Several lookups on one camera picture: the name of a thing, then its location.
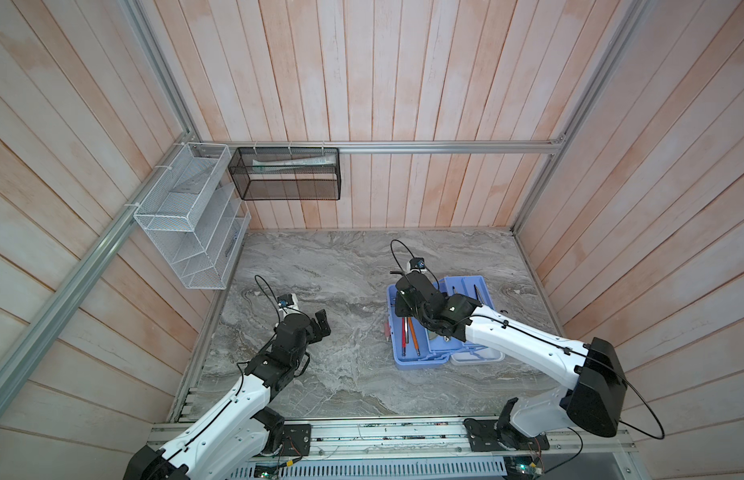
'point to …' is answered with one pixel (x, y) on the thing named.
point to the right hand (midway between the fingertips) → (400, 295)
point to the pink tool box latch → (387, 330)
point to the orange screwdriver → (414, 336)
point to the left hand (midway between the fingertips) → (312, 320)
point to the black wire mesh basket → (287, 173)
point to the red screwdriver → (403, 337)
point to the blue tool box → (437, 349)
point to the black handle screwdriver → (453, 290)
